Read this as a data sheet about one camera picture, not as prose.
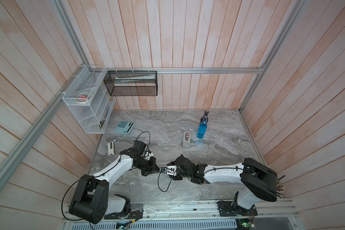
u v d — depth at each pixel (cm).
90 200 41
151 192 80
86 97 76
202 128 95
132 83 103
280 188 66
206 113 93
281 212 73
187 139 98
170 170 70
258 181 44
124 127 107
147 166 74
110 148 95
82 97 74
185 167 64
